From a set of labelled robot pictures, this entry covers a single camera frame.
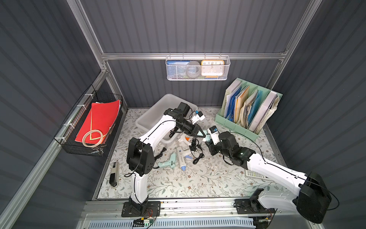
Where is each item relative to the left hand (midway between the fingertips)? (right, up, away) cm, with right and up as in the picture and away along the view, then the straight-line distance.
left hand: (201, 135), depth 79 cm
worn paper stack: (+43, +15, +5) cm, 46 cm away
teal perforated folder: (+37, +18, +14) cm, 43 cm away
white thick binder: (+39, +15, +8) cm, 43 cm away
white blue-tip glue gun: (-11, -13, +11) cm, 21 cm away
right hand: (+6, -3, +2) cm, 7 cm away
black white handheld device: (-50, -24, +1) cm, 55 cm away
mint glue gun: (+4, -2, 0) cm, 4 cm away
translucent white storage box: (-21, +24, +36) cm, 48 cm away
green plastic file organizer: (+30, +17, +12) cm, 37 cm away
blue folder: (+24, +14, +26) cm, 38 cm away
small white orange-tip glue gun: (-9, -7, +19) cm, 22 cm away
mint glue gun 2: (-18, -18, +9) cm, 27 cm away
